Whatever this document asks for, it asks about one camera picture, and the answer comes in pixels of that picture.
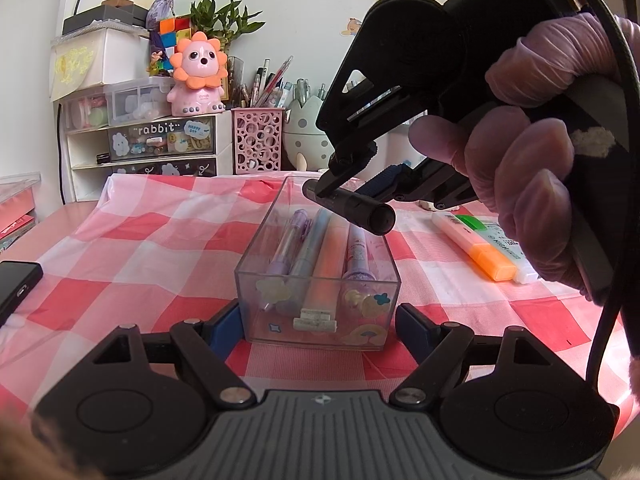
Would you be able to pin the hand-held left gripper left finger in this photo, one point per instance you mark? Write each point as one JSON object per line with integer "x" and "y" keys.
{"x": 227, "y": 330}

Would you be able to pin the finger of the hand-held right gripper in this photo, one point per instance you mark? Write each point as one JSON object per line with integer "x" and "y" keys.
{"x": 425, "y": 180}
{"x": 345, "y": 160}

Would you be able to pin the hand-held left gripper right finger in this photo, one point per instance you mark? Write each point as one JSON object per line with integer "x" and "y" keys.
{"x": 415, "y": 330}

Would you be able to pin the black marker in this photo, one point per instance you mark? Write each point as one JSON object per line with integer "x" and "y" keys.
{"x": 360, "y": 210}

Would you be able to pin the purple cartoon glitter pen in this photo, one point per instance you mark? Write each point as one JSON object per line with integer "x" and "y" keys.
{"x": 360, "y": 260}

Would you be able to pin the clear plastic pencil box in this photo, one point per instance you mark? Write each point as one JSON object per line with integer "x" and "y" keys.
{"x": 320, "y": 320}

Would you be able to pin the green highlighter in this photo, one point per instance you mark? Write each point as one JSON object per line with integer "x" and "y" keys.
{"x": 500, "y": 240}

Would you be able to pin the orange highlighter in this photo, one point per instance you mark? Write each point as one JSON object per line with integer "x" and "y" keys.
{"x": 485, "y": 255}

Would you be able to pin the peach pastel highlighter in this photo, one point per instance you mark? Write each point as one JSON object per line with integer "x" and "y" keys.
{"x": 332, "y": 260}

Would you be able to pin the light blue pastel pen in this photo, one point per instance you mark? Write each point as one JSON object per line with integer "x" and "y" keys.
{"x": 310, "y": 255}

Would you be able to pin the person's right hand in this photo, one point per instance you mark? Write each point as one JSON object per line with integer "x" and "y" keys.
{"x": 520, "y": 160}

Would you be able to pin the white eraser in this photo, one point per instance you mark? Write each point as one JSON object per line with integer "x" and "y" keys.
{"x": 430, "y": 205}

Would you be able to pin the egg-shaped pen holder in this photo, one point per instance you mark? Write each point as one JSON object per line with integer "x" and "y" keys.
{"x": 305, "y": 130}

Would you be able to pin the bunch of pens, egg holder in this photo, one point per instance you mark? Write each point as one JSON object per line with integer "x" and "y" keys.
{"x": 302, "y": 90}

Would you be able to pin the pink perforated pen holder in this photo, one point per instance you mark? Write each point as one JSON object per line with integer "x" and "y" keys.
{"x": 257, "y": 140}

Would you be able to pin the pink checkered tablecloth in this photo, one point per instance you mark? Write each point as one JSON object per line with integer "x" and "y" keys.
{"x": 150, "y": 260}

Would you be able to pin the bunch of pens, pink holder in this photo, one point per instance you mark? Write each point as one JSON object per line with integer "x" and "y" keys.
{"x": 270, "y": 85}

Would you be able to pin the clear jar with brown contents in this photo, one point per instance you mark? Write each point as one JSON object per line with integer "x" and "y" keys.
{"x": 236, "y": 80}

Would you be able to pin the pink lion toy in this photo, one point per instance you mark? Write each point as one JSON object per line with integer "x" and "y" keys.
{"x": 197, "y": 75}

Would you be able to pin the green bamboo plant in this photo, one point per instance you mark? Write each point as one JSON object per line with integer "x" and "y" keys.
{"x": 225, "y": 20}

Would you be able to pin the white drawer organizer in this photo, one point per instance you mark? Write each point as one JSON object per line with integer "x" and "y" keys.
{"x": 150, "y": 145}

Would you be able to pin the small figure toy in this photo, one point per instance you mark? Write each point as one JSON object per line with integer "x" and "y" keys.
{"x": 159, "y": 62}

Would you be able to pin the clear storage box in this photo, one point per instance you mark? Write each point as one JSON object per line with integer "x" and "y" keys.
{"x": 140, "y": 100}

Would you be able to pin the colourful puzzle cube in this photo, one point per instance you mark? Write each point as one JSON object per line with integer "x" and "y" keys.
{"x": 170, "y": 32}

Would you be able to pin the black phone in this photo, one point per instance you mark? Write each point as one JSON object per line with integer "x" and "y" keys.
{"x": 15, "y": 285}

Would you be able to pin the purple pouch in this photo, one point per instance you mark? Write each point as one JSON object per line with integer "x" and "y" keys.
{"x": 161, "y": 7}

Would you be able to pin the pile of pink books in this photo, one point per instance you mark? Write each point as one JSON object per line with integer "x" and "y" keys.
{"x": 15, "y": 210}

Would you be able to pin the clear tape roll container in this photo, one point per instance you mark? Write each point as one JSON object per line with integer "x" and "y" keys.
{"x": 85, "y": 110}

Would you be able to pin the white storage box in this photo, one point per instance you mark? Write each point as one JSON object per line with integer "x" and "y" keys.
{"x": 100, "y": 60}

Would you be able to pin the black box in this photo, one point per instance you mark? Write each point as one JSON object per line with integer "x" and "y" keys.
{"x": 105, "y": 17}

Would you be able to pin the cartoon wall sticker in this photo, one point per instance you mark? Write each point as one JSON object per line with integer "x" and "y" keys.
{"x": 352, "y": 26}

